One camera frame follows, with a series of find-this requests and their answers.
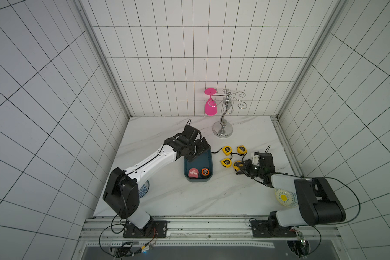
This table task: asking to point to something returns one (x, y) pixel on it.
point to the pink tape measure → (193, 173)
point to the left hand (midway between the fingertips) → (203, 153)
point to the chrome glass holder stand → (222, 128)
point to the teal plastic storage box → (203, 160)
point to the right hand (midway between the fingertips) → (232, 164)
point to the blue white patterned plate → (143, 189)
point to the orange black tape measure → (205, 171)
